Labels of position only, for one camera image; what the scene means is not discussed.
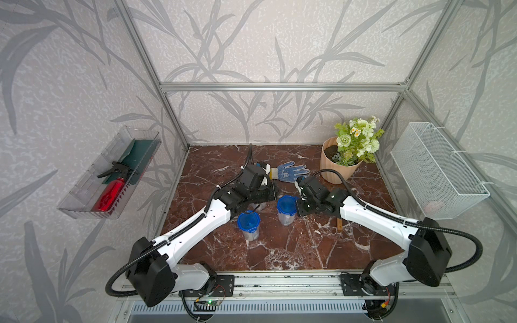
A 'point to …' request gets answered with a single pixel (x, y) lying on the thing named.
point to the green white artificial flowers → (357, 140)
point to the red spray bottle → (113, 188)
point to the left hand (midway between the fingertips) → (282, 191)
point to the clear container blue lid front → (248, 223)
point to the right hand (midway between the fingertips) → (296, 205)
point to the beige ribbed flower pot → (347, 171)
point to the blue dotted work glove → (289, 172)
